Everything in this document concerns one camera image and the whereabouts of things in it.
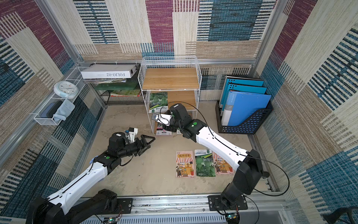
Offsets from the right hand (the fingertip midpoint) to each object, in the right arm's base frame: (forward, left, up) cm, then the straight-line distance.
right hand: (165, 114), depth 77 cm
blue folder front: (+11, -43, -3) cm, 45 cm away
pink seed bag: (-17, -10, -28) cm, 35 cm away
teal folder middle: (+20, -47, 0) cm, 52 cm away
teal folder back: (+26, -47, +1) cm, 54 cm away
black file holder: (+4, -54, -14) cm, 56 cm away
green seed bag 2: (+13, +6, -3) cm, 14 cm away
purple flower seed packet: (+7, +6, -27) cm, 29 cm away
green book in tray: (+32, +29, -5) cm, 44 cm away
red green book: (+27, +30, -8) cm, 41 cm away
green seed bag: (-16, -22, -28) cm, 39 cm away
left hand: (-11, +7, -10) cm, 17 cm away
